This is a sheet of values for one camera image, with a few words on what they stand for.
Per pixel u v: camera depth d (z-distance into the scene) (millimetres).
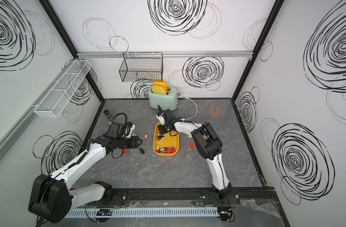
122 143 690
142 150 913
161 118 911
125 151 711
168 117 800
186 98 1219
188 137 963
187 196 754
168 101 1082
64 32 806
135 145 738
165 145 933
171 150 911
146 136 967
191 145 937
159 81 1020
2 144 521
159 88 989
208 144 550
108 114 991
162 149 911
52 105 714
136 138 757
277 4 711
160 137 960
